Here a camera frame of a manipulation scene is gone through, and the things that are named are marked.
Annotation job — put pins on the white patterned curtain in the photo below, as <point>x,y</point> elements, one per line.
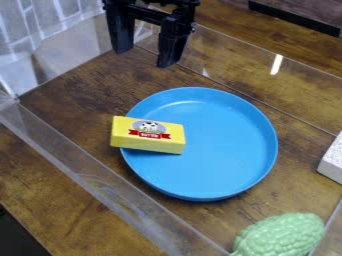
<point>28,21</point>

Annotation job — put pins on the clear acrylic enclosure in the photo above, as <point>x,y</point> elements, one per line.
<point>65,183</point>

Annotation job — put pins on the green bitter gourd toy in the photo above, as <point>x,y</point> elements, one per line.
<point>290,234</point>

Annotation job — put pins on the blue round tray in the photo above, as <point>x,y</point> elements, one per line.
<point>231,144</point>

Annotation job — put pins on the dark wooden furniture edge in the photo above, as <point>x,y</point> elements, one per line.
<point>319,15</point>

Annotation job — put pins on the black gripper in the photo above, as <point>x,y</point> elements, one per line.
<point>176,25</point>

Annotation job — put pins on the white foam block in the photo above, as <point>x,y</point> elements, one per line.
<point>330,164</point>

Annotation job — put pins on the yellow butter block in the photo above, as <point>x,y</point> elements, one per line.
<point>147,135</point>

